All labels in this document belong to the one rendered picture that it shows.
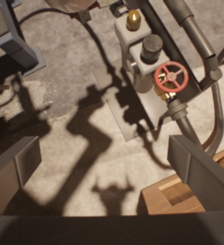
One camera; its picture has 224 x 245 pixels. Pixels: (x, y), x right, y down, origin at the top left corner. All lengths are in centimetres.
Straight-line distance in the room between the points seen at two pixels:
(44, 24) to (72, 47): 25
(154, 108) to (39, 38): 78
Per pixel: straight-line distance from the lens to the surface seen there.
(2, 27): 95
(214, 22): 119
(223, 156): 85
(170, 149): 16
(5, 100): 112
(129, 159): 87
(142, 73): 45
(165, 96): 45
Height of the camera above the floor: 86
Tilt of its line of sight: 81 degrees down
